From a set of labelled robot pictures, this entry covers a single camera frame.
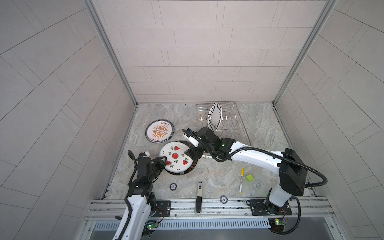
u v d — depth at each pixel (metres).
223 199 0.74
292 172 0.43
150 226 0.65
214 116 1.00
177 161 0.83
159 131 0.96
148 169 0.63
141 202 0.53
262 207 0.71
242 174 0.82
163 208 0.71
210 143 0.59
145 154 0.75
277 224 0.68
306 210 0.71
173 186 0.78
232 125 1.27
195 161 0.84
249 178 0.79
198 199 0.71
